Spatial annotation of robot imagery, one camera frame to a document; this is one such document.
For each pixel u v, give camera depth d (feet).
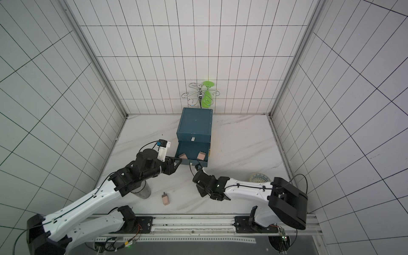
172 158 2.14
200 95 3.02
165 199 2.59
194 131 2.67
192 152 2.86
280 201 1.37
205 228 2.38
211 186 2.04
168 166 2.07
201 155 2.82
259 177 2.81
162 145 2.10
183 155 2.84
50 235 1.27
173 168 2.15
